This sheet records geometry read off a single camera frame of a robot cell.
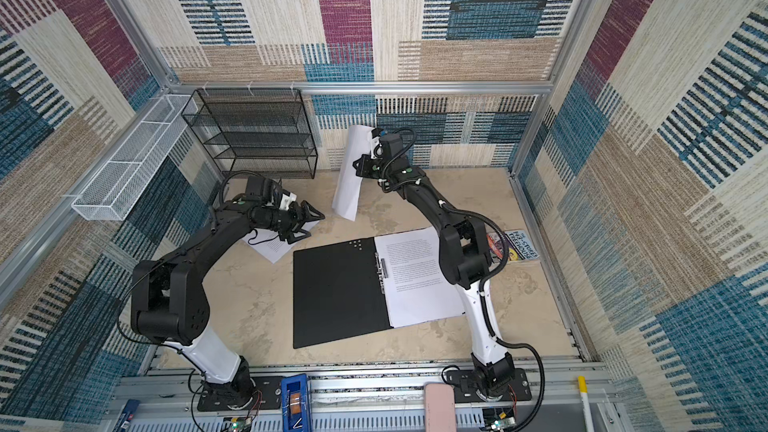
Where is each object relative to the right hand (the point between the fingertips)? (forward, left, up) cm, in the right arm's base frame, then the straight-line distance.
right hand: (353, 165), depth 94 cm
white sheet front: (+6, -2, +4) cm, 7 cm away
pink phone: (-61, -21, -19) cm, 67 cm away
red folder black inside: (-30, +6, -25) cm, 39 cm away
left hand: (-16, +10, -5) cm, 19 cm away
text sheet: (-31, -18, -23) cm, 42 cm away
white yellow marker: (-59, -56, -21) cm, 83 cm away
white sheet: (-27, +20, 0) cm, 34 cm away
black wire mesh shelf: (+21, +37, -2) cm, 43 cm away
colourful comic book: (-19, -52, -19) cm, 58 cm away
